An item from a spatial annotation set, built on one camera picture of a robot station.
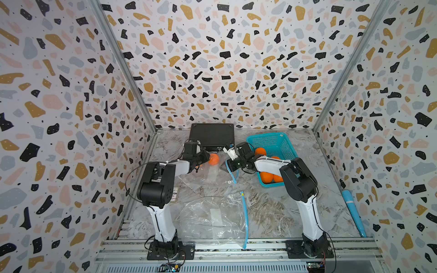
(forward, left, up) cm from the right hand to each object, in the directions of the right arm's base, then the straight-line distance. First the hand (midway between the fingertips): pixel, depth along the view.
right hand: (224, 165), depth 98 cm
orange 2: (+11, -32, -7) cm, 35 cm away
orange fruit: (-9, -23, +2) cm, 25 cm away
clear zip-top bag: (-7, +5, 0) cm, 9 cm away
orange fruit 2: (+10, -21, +1) cm, 24 cm away
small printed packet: (-19, +25, -2) cm, 31 cm away
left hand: (+6, +8, +2) cm, 10 cm away
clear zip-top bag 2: (-28, +2, -4) cm, 29 cm away
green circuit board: (-49, +20, -4) cm, 53 cm away
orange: (+3, +6, +1) cm, 7 cm away
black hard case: (+22, +9, +1) cm, 23 cm away
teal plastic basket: (+20, -33, -4) cm, 38 cm away
